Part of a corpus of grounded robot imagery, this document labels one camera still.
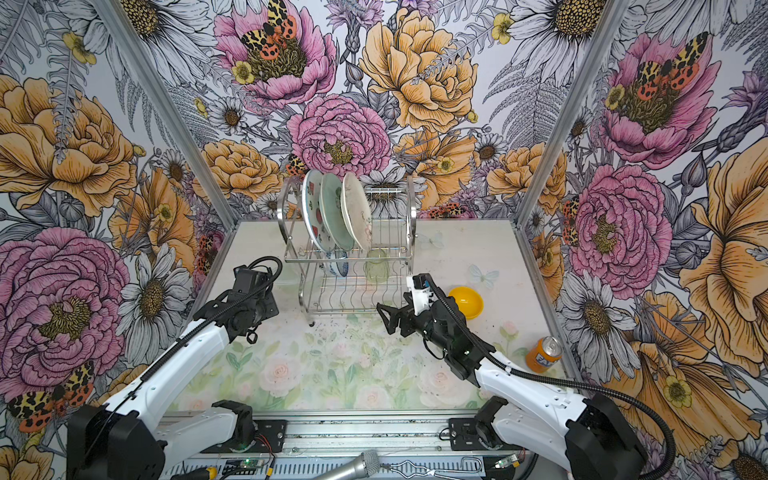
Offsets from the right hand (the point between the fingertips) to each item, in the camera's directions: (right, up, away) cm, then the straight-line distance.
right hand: (392, 310), depth 78 cm
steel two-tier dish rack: (+1, +29, +49) cm, 57 cm away
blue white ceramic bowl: (-17, +10, +16) cm, 25 cm away
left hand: (-36, -2, +5) cm, 36 cm away
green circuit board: (-35, -36, -7) cm, 51 cm away
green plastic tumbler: (-5, +10, +14) cm, 18 cm away
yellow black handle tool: (-41, -34, -10) cm, 54 cm away
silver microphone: (-5, -32, -11) cm, 34 cm away
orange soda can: (+39, -11, -1) cm, 41 cm away
